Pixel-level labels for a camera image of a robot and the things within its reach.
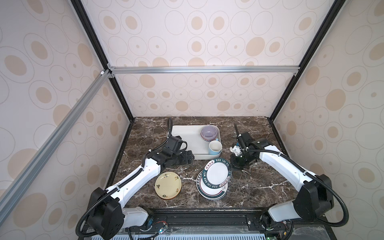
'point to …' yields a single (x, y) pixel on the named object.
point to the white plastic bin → (191, 134)
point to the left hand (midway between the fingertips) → (193, 157)
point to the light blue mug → (215, 147)
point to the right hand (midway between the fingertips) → (229, 168)
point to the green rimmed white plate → (217, 173)
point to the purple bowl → (209, 133)
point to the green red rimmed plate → (208, 192)
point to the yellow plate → (168, 185)
